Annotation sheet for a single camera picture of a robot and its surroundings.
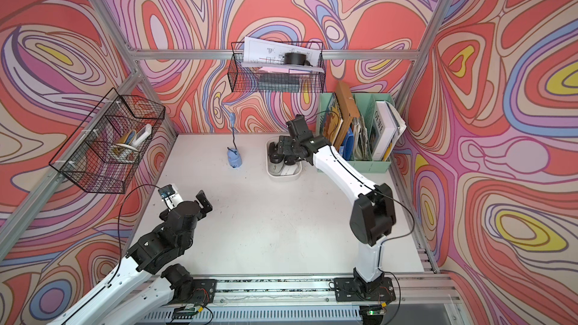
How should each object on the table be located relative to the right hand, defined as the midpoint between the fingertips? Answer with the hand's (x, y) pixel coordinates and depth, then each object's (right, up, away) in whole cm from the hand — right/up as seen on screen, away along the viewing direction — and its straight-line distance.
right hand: (291, 150), depth 88 cm
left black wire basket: (-58, 0, -18) cm, 61 cm away
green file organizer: (+28, +9, +3) cm, 30 cm away
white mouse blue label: (-1, -9, +14) cm, 17 cm away
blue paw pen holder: (-26, -3, +14) cm, 30 cm away
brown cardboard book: (+22, +14, -6) cm, 27 cm away
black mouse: (-7, -4, +14) cm, 16 cm away
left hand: (-32, -16, -13) cm, 38 cm away
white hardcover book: (+38, +10, 0) cm, 39 cm away
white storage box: (-5, -12, +13) cm, 19 cm away
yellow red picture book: (+19, +13, +11) cm, 26 cm away
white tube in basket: (-50, +5, -13) cm, 52 cm away
